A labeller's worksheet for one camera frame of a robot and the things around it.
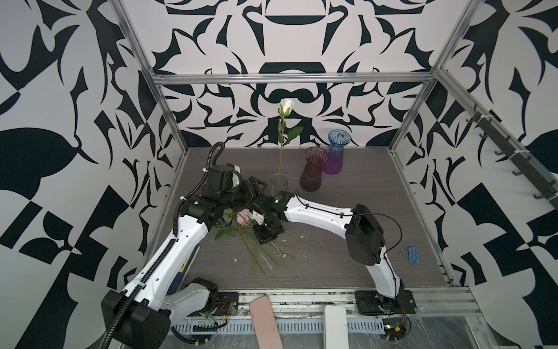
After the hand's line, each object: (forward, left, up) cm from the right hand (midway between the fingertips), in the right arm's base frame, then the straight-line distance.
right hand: (258, 242), depth 81 cm
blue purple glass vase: (+43, -34, +10) cm, 56 cm away
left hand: (+12, -3, +19) cm, 22 cm away
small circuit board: (-26, -44, -9) cm, 52 cm away
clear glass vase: (+19, -8, +10) cm, 23 cm away
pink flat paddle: (-26, -3, -4) cm, 26 cm away
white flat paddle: (-27, -24, -3) cm, 36 cm away
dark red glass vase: (+34, -23, -7) cm, 42 cm away
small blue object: (-3, -58, -7) cm, 58 cm away
